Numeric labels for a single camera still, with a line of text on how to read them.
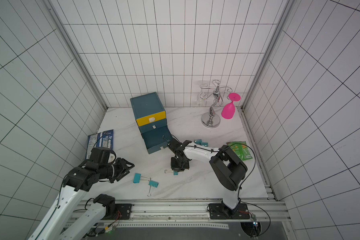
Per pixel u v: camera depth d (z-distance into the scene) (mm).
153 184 815
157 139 955
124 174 683
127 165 657
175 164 787
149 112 935
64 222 428
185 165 723
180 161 744
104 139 1001
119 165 632
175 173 854
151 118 878
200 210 743
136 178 834
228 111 970
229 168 472
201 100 1053
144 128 915
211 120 1101
